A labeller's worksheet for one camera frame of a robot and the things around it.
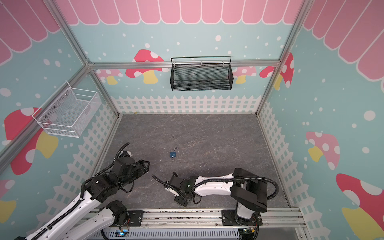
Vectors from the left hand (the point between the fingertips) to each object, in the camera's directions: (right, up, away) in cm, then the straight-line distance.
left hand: (146, 168), depth 77 cm
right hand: (+17, -17, +3) cm, 24 cm away
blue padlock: (+11, +4, +20) cm, 23 cm away
